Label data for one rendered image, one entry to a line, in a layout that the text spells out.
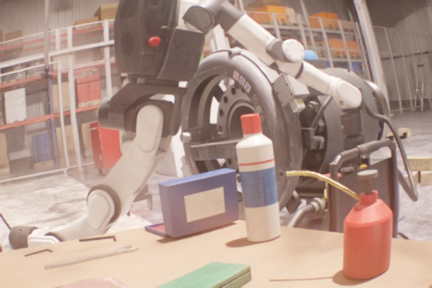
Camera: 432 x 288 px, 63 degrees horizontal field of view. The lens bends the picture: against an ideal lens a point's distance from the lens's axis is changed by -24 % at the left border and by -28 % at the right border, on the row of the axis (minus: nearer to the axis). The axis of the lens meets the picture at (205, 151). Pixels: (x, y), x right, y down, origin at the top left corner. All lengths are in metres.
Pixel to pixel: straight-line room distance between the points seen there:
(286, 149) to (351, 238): 1.15
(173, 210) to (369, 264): 0.50
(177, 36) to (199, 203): 0.63
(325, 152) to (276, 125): 0.41
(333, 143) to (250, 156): 1.24
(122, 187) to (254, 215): 0.80
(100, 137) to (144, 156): 5.64
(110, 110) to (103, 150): 5.60
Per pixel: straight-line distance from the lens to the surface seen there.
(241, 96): 1.99
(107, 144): 7.14
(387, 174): 1.40
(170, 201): 0.90
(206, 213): 0.94
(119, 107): 1.50
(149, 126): 1.44
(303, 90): 1.62
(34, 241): 1.78
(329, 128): 1.97
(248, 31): 1.32
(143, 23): 1.36
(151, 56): 1.38
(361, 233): 0.53
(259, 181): 0.79
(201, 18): 1.29
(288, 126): 1.66
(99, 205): 1.54
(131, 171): 1.52
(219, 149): 1.93
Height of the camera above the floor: 0.71
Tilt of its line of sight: 4 degrees down
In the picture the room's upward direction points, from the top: 8 degrees counter-clockwise
